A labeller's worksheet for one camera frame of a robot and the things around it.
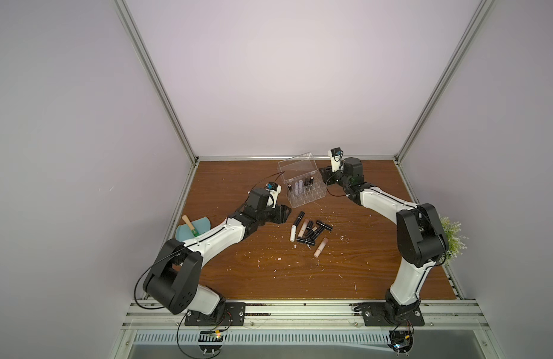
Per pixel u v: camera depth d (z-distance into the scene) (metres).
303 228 0.92
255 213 0.67
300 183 1.01
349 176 0.74
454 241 0.74
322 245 0.87
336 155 0.82
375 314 0.73
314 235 0.90
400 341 0.70
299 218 0.95
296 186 1.00
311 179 1.03
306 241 0.88
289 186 0.98
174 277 0.43
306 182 1.02
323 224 0.93
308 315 0.74
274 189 0.78
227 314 0.73
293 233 0.91
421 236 0.49
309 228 0.92
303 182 1.01
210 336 0.72
